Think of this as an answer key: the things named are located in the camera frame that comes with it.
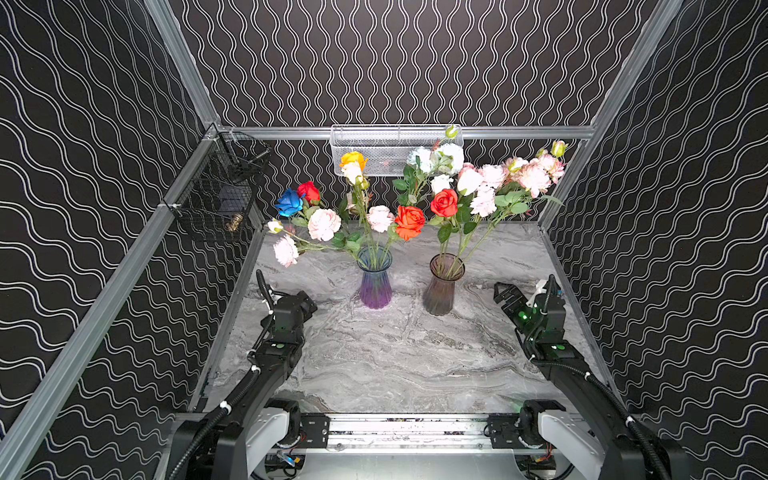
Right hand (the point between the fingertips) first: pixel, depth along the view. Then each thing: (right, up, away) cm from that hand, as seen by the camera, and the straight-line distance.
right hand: (506, 292), depth 84 cm
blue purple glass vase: (-37, 0, +5) cm, 38 cm away
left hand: (-59, -3, +2) cm, 59 cm away
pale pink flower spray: (-36, +20, -8) cm, 42 cm away
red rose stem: (-29, +18, -12) cm, 36 cm away
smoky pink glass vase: (-17, +6, +1) cm, 18 cm away
